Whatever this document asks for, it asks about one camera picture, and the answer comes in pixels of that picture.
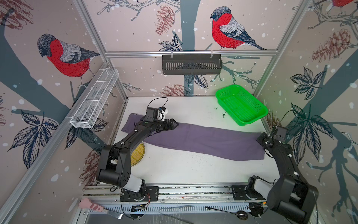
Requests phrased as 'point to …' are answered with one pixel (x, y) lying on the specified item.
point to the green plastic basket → (242, 106)
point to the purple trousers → (213, 140)
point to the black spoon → (241, 215)
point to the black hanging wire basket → (191, 65)
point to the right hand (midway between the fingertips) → (262, 136)
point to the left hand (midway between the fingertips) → (175, 122)
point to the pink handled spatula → (86, 202)
